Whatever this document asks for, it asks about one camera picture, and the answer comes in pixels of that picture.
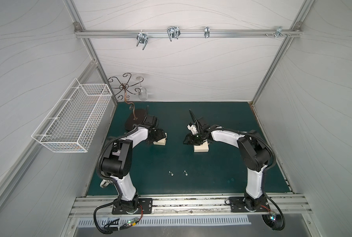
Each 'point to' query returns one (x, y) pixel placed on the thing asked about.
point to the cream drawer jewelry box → (203, 147)
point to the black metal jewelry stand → (124, 87)
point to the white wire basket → (71, 125)
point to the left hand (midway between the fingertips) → (161, 137)
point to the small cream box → (161, 142)
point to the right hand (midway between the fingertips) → (186, 141)
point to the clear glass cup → (143, 95)
